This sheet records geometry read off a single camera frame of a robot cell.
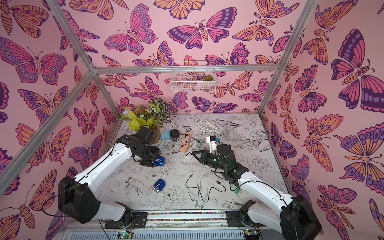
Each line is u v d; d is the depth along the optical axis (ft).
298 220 1.30
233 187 2.67
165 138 3.46
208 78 3.05
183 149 3.19
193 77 3.13
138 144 1.91
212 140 2.35
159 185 2.72
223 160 2.09
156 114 2.94
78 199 1.32
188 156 3.09
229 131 3.57
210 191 2.71
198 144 3.15
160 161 2.59
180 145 3.28
